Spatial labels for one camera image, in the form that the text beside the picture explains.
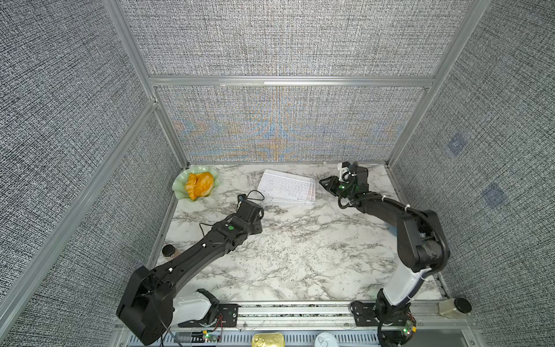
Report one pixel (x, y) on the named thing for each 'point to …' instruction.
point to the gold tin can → (268, 340)
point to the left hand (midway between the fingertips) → (259, 219)
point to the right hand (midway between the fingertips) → (320, 175)
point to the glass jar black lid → (168, 250)
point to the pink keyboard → (293, 201)
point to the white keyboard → (280, 188)
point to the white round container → (326, 340)
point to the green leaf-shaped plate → (179, 184)
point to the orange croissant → (199, 184)
